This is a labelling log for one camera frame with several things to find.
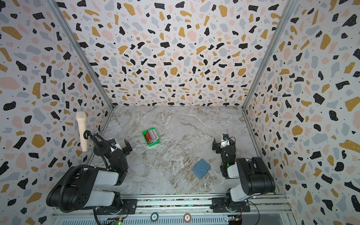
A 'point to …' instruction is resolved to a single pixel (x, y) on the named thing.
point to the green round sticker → (154, 216)
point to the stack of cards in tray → (151, 136)
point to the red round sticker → (187, 217)
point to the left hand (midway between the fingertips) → (121, 142)
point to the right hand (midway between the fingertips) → (226, 138)
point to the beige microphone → (81, 116)
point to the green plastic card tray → (144, 132)
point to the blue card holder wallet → (201, 168)
